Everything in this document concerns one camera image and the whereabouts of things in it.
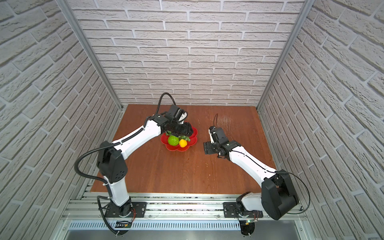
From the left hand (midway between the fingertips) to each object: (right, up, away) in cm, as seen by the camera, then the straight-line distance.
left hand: (191, 130), depth 84 cm
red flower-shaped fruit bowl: (+1, -7, +13) cm, 15 cm away
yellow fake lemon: (-6, -9, +11) cm, 15 cm away
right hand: (+12, -9, +2) cm, 15 cm away
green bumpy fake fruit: (-12, -7, +9) cm, 17 cm away
